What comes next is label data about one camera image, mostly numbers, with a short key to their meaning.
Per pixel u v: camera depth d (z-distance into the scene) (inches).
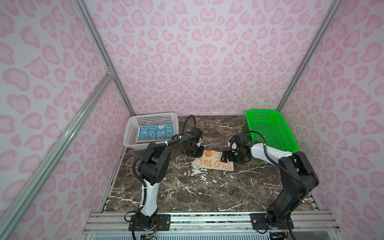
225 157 33.1
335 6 27.2
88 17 28.3
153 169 20.6
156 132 41.7
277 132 42.4
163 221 28.9
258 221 28.9
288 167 18.8
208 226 28.7
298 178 18.5
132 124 41.5
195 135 31.4
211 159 36.6
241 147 28.9
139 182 21.0
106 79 34.0
